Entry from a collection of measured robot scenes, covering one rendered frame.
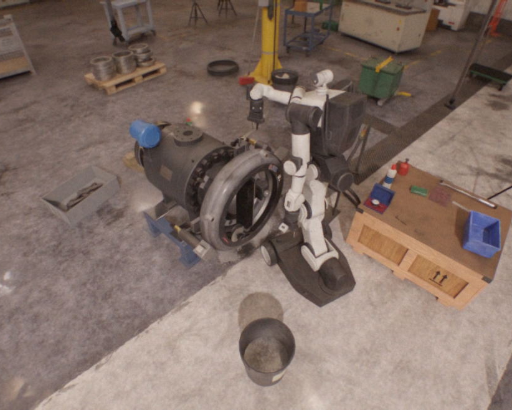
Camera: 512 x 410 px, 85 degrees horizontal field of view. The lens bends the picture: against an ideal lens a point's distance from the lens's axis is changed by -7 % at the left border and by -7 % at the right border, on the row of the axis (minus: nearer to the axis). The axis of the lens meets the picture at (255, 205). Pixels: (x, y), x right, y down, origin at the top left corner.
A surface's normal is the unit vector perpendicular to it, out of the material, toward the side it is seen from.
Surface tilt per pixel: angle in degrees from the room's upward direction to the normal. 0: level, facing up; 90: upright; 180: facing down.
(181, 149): 23
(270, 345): 0
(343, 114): 86
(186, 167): 40
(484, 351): 0
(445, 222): 0
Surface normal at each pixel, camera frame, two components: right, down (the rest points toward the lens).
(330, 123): -0.68, 0.47
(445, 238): 0.00, -0.71
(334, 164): 0.25, -0.25
